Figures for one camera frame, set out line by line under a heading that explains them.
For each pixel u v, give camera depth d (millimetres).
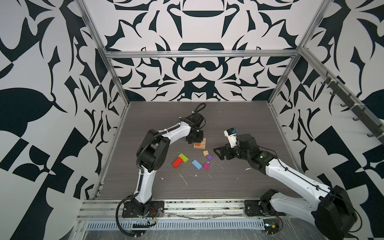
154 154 530
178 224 713
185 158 895
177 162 874
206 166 886
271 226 713
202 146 951
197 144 941
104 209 764
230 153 715
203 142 955
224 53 918
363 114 549
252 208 743
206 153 922
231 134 716
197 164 892
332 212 402
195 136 831
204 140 984
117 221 686
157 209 740
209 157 913
